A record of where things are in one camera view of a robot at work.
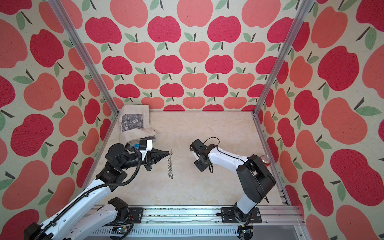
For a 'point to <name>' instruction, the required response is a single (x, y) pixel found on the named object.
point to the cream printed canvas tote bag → (134, 123)
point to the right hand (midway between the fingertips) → (204, 166)
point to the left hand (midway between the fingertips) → (167, 157)
